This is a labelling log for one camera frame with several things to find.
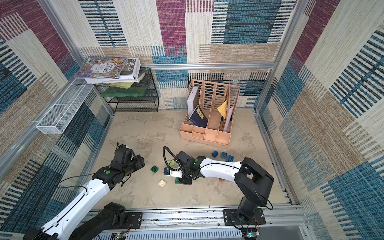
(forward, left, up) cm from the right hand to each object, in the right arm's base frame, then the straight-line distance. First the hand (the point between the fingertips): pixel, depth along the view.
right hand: (179, 175), depth 85 cm
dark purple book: (+36, -11, +7) cm, 39 cm away
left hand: (+6, +21, +7) cm, 23 cm away
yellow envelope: (+30, -25, +22) cm, 44 cm away
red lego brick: (-1, -23, -3) cm, 23 cm away
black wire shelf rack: (+43, +24, +21) cm, 53 cm away
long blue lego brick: (+10, -30, -2) cm, 32 cm away
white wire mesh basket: (+16, +55, +31) cm, 65 cm away
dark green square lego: (+5, +15, -2) cm, 16 cm away
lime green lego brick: (0, +2, +15) cm, 15 cm away
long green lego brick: (-3, +2, -1) cm, 4 cm away
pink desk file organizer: (+58, -22, -9) cm, 62 cm away
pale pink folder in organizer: (+25, -29, +21) cm, 44 cm away
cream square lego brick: (-4, +10, -3) cm, 11 cm away
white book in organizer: (+42, -8, +18) cm, 46 cm away
